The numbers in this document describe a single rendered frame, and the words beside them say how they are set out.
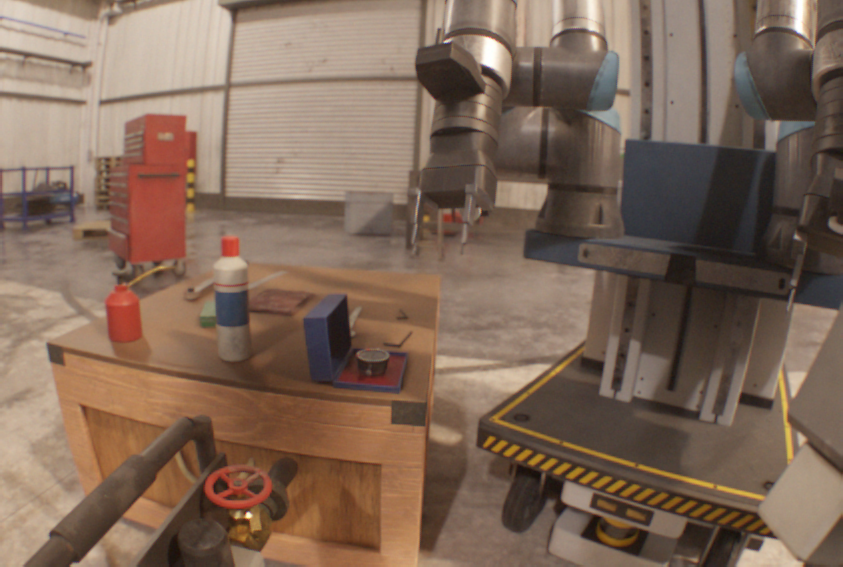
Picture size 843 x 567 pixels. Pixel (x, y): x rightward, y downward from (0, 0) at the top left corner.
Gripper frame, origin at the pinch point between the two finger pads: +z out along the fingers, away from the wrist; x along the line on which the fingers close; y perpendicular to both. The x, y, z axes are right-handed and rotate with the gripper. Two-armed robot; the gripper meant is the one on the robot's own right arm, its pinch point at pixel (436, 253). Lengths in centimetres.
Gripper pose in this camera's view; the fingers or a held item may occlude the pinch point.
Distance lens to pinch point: 44.5
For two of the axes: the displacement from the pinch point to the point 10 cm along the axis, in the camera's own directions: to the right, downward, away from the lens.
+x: -8.7, 0.0, 4.9
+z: -1.5, 9.6, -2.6
